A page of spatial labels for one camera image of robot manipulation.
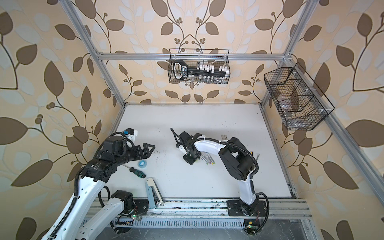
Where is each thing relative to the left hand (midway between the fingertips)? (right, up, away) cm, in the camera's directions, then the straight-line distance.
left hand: (148, 146), depth 73 cm
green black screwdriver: (-10, -17, +11) cm, 23 cm away
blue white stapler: (+2, -26, +2) cm, 27 cm away
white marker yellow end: (+32, -10, +18) cm, 38 cm away
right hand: (+20, -12, +18) cm, 29 cm away
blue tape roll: (-9, -14, +16) cm, 23 cm away
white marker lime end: (+34, -13, +16) cm, 40 cm away
